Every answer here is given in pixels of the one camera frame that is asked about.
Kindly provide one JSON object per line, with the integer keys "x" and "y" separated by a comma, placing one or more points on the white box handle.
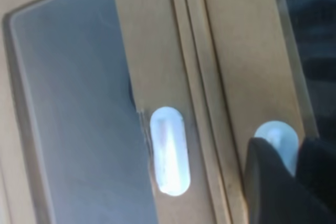
{"x": 170, "y": 152}
{"x": 284, "y": 139}

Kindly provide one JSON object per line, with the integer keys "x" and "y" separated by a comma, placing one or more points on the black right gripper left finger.
{"x": 273, "y": 195}

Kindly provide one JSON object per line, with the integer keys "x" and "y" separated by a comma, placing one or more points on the brown cardboard shoebox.
{"x": 250, "y": 73}
{"x": 86, "y": 77}

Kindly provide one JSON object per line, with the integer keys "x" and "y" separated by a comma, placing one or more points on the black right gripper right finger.
{"x": 316, "y": 169}

